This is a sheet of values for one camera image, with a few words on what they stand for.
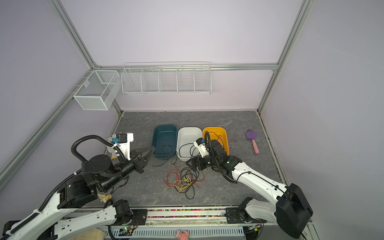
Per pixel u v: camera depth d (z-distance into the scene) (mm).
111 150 969
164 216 754
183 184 846
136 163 478
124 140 475
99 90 991
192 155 938
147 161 537
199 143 708
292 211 399
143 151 526
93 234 692
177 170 890
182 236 667
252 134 1048
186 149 991
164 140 988
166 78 984
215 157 608
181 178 846
